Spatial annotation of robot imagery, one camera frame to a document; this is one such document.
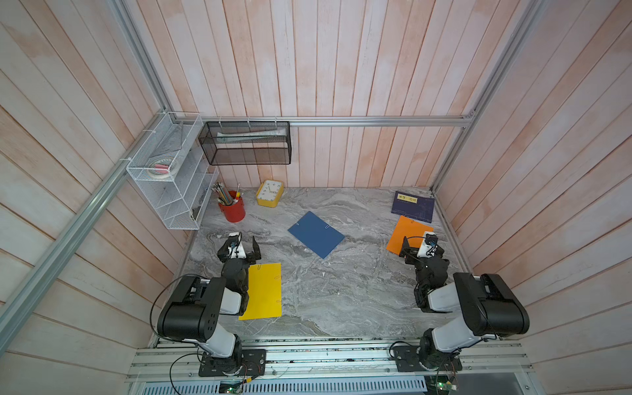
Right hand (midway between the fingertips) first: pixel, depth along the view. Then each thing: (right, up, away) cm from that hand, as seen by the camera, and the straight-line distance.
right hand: (418, 237), depth 90 cm
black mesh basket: (-69, +40, +17) cm, 81 cm away
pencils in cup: (-77, +16, +10) cm, 79 cm away
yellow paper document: (-57, -20, -2) cm, 61 cm away
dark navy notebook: (+8, +12, +23) cm, 27 cm away
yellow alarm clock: (-61, +19, +27) cm, 69 cm away
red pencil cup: (-75, +10, +20) cm, 78 cm away
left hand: (-66, -1, 0) cm, 66 cm away
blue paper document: (-38, 0, +15) cm, 41 cm away
